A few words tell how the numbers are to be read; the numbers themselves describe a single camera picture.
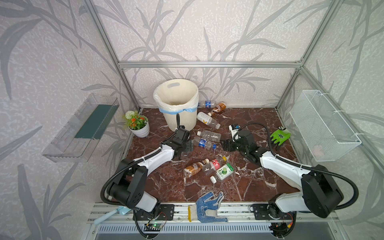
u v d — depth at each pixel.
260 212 0.74
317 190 0.42
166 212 0.75
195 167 0.84
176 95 1.02
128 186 0.43
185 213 0.75
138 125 0.92
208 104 1.19
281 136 1.02
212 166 0.85
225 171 0.84
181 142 0.69
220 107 1.15
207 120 1.05
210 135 0.98
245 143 0.67
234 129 0.76
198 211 0.74
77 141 0.66
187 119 1.15
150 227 0.72
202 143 0.96
